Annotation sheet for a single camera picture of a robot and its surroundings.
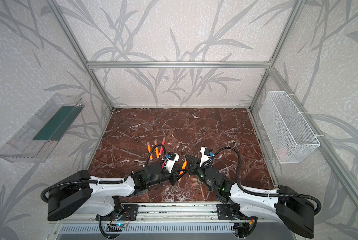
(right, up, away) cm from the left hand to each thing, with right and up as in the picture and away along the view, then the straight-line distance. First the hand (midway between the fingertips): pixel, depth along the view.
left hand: (188, 167), depth 76 cm
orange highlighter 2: (-2, +1, -2) cm, 3 cm away
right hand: (-1, +7, -1) cm, 8 cm away
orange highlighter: (-26, +6, +22) cm, 34 cm away
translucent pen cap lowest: (+3, -10, +9) cm, 14 cm away
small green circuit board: (-32, -26, -5) cm, 42 cm away
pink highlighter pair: (-17, +9, +24) cm, 30 cm away
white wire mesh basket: (+43, +16, -16) cm, 48 cm away
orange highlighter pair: (-20, +5, +20) cm, 29 cm away
